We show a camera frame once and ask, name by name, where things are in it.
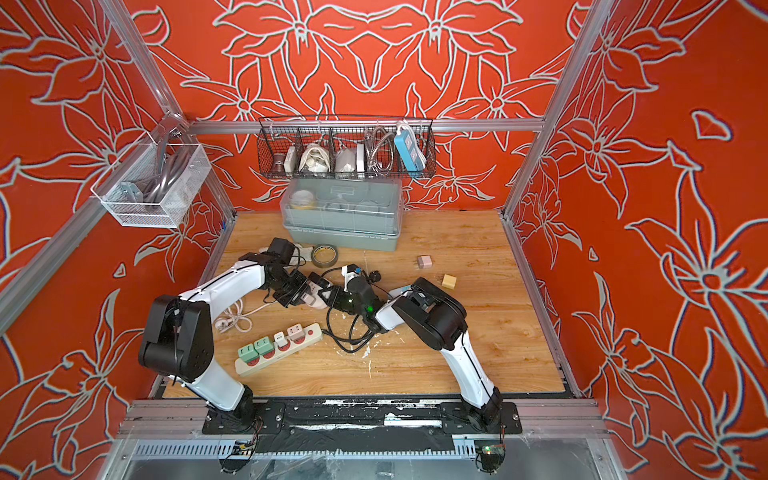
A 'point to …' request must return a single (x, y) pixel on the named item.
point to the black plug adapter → (335, 296)
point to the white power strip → (278, 350)
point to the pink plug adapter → (425, 262)
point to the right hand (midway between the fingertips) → (313, 297)
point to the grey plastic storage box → (342, 214)
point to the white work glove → (263, 249)
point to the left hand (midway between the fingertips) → (313, 291)
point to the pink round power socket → (311, 296)
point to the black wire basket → (345, 147)
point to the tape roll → (324, 255)
